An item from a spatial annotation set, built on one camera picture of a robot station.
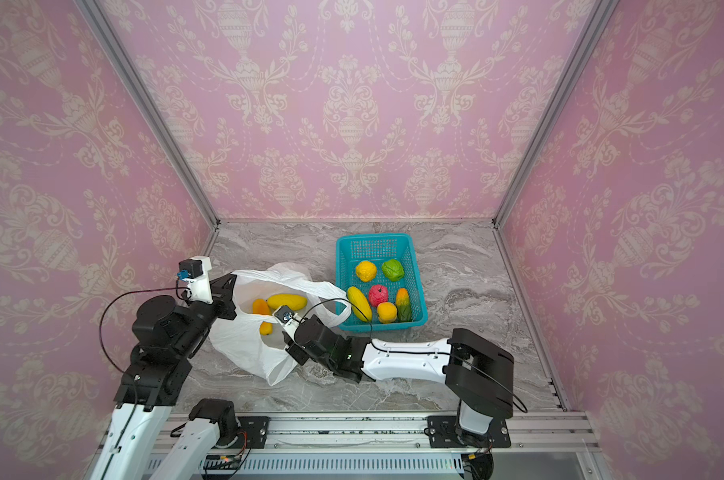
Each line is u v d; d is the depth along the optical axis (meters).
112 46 0.75
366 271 0.99
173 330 0.50
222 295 0.59
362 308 0.92
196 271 0.54
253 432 0.75
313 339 0.56
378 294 0.94
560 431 0.76
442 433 0.73
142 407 0.45
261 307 0.93
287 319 0.64
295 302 0.94
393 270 1.00
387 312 0.90
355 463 0.78
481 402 0.42
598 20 0.69
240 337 0.74
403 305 0.92
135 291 0.51
